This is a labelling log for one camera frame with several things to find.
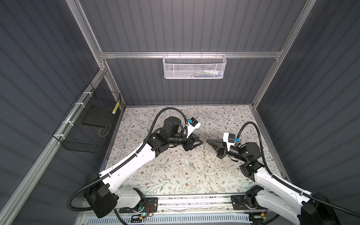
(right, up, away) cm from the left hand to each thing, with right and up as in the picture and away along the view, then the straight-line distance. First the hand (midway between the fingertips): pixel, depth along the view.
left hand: (200, 139), depth 69 cm
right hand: (+4, -1, -3) cm, 5 cm away
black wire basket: (-60, +6, +3) cm, 60 cm away
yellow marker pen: (-48, +17, +12) cm, 53 cm away
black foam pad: (-54, +12, +6) cm, 56 cm away
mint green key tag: (-6, -18, +20) cm, 27 cm away
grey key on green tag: (-3, -19, +20) cm, 27 cm away
